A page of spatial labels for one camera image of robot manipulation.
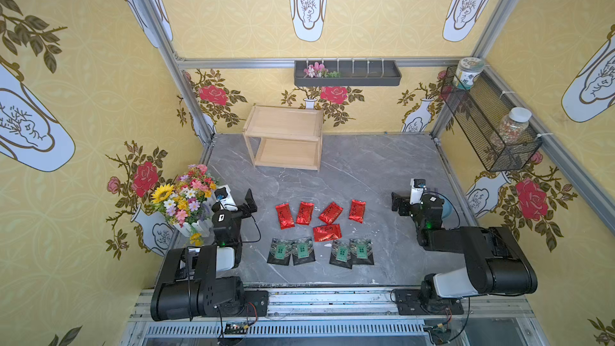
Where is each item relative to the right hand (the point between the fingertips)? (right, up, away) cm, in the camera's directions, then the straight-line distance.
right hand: (410, 192), depth 94 cm
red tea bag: (-49, -9, -2) cm, 50 cm away
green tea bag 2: (-29, -20, -10) cm, 36 cm away
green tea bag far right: (-21, -19, -10) cm, 30 cm away
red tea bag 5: (-33, -14, -6) cm, 36 cm away
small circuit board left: (-62, -38, -21) cm, 76 cm away
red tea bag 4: (-21, -7, -1) cm, 22 cm away
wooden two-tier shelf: (-49, +21, -1) cm, 53 cm away
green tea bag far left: (-50, -20, -10) cm, 55 cm away
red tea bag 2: (-41, -8, -2) cm, 42 cm away
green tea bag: (-42, -19, -8) cm, 47 cm away
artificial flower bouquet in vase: (-81, -1, -15) cm, 82 cm away
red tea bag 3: (-31, -8, -1) cm, 32 cm away
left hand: (-69, 0, -6) cm, 69 cm away
